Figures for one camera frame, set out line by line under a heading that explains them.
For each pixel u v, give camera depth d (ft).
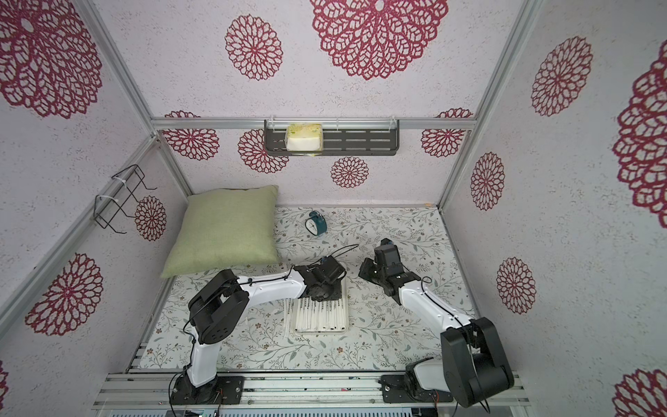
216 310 1.64
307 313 2.87
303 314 2.87
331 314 2.87
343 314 2.87
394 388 2.39
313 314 2.87
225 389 2.41
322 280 2.38
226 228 3.17
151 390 2.50
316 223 3.48
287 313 2.88
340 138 3.10
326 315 2.87
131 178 2.68
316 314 2.87
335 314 2.88
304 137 2.95
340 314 2.88
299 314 2.87
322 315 2.87
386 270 2.21
